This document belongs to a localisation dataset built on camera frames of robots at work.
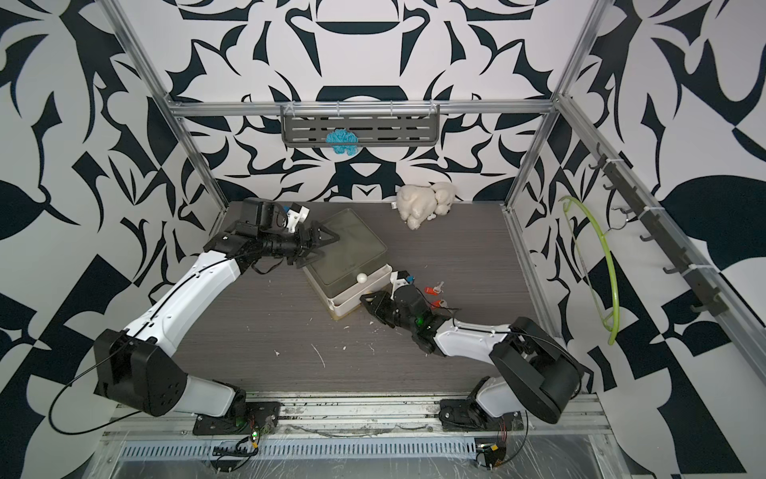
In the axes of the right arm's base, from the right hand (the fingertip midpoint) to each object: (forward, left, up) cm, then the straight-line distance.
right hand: (362, 295), depth 83 cm
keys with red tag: (+7, -23, -12) cm, 26 cm away
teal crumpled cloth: (+41, +6, +23) cm, 47 cm away
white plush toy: (+38, -18, -2) cm, 42 cm away
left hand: (+7, +7, +15) cm, 18 cm away
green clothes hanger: (-12, -55, +9) cm, 57 cm away
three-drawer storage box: (+4, +1, +9) cm, 10 cm away
